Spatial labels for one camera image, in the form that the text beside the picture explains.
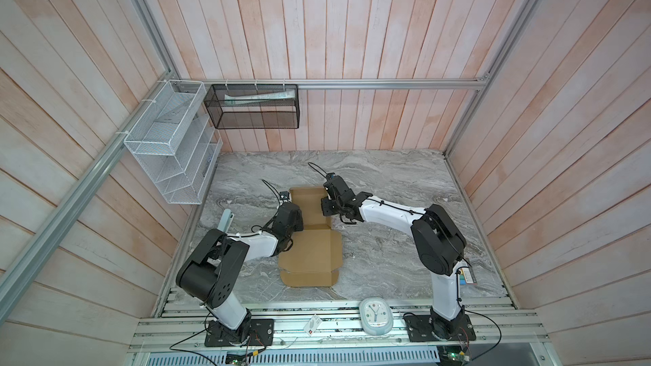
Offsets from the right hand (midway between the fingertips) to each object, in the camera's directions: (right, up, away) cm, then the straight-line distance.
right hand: (324, 203), depth 96 cm
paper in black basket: (-28, +39, -6) cm, 48 cm away
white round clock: (+15, -32, -21) cm, 41 cm away
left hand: (-12, -5, 0) cm, 13 cm away
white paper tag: (-4, -34, -22) cm, 41 cm away
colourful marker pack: (+47, -24, -13) cm, 55 cm away
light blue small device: (-38, -6, -2) cm, 38 cm away
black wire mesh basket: (-30, +41, +10) cm, 52 cm away
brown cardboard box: (-3, -17, -8) cm, 19 cm away
